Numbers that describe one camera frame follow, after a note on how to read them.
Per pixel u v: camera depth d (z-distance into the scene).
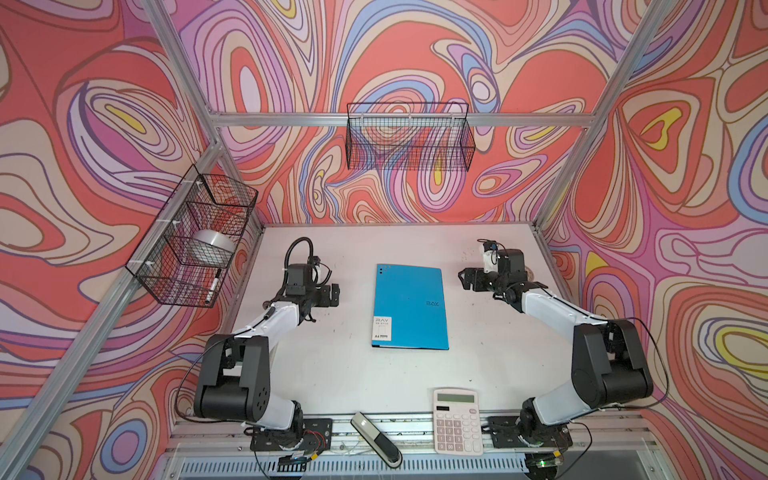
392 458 0.69
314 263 0.82
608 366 0.45
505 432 0.73
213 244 0.71
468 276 0.84
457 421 0.74
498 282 0.78
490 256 0.80
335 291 0.85
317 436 0.72
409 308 0.95
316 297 0.84
